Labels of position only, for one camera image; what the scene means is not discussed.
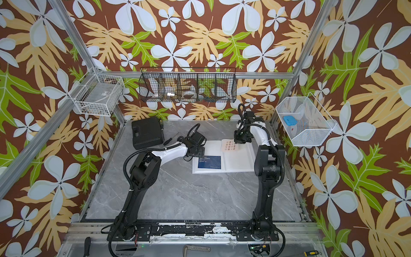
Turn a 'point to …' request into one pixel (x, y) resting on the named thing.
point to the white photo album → (240, 160)
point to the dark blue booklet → (210, 162)
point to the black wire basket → (185, 84)
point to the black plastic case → (146, 133)
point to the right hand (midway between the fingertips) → (236, 140)
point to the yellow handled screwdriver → (311, 252)
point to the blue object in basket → (290, 120)
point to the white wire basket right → (304, 120)
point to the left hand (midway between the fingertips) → (198, 150)
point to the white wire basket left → (100, 95)
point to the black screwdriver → (167, 141)
